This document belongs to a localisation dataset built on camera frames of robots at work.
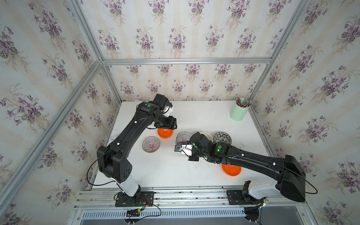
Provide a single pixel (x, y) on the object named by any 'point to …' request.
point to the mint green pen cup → (240, 108)
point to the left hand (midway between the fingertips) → (174, 127)
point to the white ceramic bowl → (208, 136)
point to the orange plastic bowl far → (164, 133)
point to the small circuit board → (133, 213)
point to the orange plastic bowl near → (231, 170)
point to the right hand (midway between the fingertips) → (185, 147)
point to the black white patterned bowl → (222, 137)
